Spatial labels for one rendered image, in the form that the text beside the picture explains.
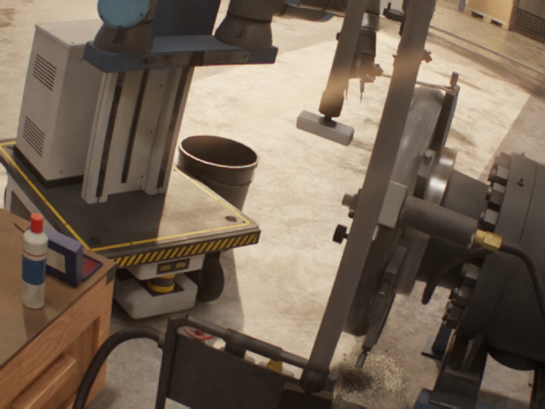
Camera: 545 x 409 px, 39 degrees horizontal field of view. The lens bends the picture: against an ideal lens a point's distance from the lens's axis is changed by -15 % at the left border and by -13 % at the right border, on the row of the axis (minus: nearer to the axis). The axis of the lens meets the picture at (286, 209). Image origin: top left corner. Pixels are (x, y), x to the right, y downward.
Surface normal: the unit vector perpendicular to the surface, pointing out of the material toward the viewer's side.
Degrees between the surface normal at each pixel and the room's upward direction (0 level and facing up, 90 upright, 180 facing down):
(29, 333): 0
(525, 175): 20
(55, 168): 90
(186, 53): 90
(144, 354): 0
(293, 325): 0
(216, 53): 90
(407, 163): 51
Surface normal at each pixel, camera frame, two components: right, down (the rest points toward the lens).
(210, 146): 0.25, 0.40
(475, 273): -0.15, -0.16
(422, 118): 0.05, -0.64
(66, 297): 0.23, -0.89
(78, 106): 0.65, 0.44
